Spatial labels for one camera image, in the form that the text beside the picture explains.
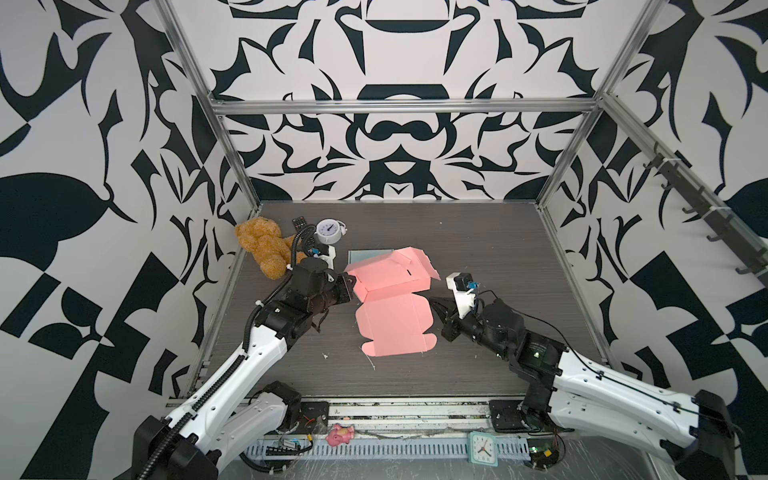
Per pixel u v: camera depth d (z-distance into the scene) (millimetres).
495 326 533
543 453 709
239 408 448
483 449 686
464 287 605
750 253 539
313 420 727
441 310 699
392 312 762
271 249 965
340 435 696
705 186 617
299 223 1115
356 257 991
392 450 776
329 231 1082
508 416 744
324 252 690
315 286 604
